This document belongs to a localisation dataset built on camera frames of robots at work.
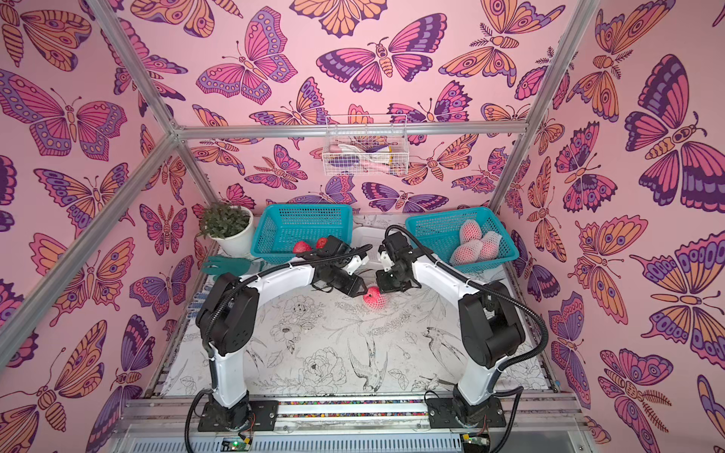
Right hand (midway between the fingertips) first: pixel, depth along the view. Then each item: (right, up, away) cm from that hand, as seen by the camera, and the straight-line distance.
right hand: (383, 284), depth 91 cm
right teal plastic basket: (+24, +17, +22) cm, 37 cm away
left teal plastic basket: (-42, +20, +26) cm, 53 cm away
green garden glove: (-62, +5, +15) cm, 64 cm away
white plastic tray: (-3, +16, +25) cm, 30 cm away
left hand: (-6, -1, +1) cm, 6 cm away
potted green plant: (-52, +19, +5) cm, 56 cm away
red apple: (-22, +13, +13) cm, 29 cm away
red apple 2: (-29, +12, +12) cm, 34 cm away
